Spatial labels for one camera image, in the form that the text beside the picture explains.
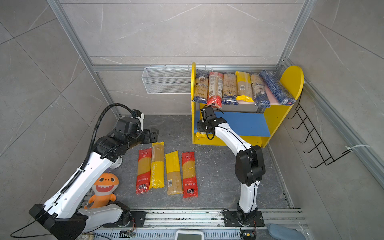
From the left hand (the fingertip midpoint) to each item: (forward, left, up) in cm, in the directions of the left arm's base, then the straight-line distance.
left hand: (150, 128), depth 72 cm
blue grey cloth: (-43, -61, -28) cm, 80 cm away
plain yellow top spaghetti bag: (-13, -9, -28) cm, 33 cm away
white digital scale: (-42, -18, -26) cm, 52 cm away
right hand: (+14, -26, -15) cm, 33 cm away
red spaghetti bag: (-10, +9, -29) cm, 32 cm away
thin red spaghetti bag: (-11, -18, -29) cm, 36 cm away
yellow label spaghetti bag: (-14, 0, -29) cm, 32 cm away
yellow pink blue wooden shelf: (+16, -64, -18) cm, 68 cm away
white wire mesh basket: (+39, -6, +2) cm, 40 cm away
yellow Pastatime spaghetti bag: (+6, -24, -15) cm, 29 cm away
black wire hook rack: (-21, -74, +4) cm, 77 cm away
